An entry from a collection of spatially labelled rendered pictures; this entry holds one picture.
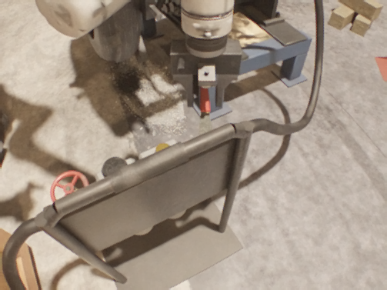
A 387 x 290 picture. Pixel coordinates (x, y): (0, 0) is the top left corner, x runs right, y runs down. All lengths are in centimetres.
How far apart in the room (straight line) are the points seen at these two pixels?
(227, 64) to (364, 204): 84
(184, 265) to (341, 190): 65
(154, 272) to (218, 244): 23
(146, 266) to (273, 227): 44
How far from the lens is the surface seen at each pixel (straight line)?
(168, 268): 92
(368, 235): 113
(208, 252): 93
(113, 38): 85
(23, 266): 96
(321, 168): 117
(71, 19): 37
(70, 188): 50
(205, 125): 57
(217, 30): 47
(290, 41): 128
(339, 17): 208
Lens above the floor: 91
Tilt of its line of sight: 54 degrees down
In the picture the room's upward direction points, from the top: 1 degrees counter-clockwise
